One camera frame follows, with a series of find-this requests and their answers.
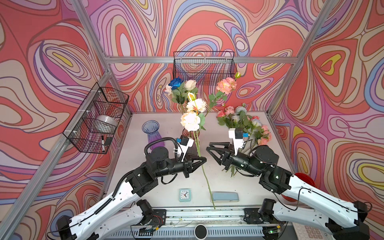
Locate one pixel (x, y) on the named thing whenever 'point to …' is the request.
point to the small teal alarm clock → (185, 195)
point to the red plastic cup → (305, 178)
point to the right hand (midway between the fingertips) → (209, 151)
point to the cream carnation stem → (199, 155)
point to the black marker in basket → (103, 144)
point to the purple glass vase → (151, 127)
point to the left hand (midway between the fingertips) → (206, 161)
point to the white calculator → (305, 232)
